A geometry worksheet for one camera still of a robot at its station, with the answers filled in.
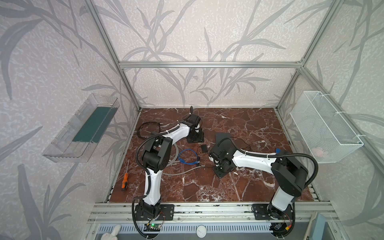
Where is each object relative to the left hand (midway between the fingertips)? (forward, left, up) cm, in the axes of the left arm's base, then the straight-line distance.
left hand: (203, 135), depth 98 cm
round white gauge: (-51, 0, -4) cm, 51 cm away
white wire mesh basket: (-20, -53, +31) cm, 64 cm away
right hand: (-21, -9, -3) cm, 23 cm away
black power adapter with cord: (0, -22, -6) cm, 22 cm away
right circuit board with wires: (-50, -39, -8) cm, 64 cm away
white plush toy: (-53, +40, -1) cm, 67 cm away
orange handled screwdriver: (-30, +43, -3) cm, 52 cm away
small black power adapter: (-8, -1, -3) cm, 9 cm away
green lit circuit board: (-49, +24, -6) cm, 55 cm away
